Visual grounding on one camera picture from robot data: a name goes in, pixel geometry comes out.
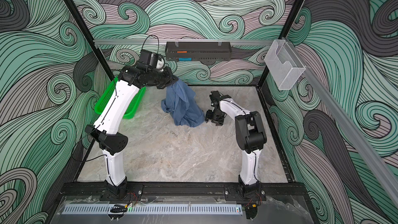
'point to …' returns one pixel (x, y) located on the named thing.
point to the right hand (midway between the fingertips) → (213, 123)
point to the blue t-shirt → (180, 101)
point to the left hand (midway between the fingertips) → (178, 76)
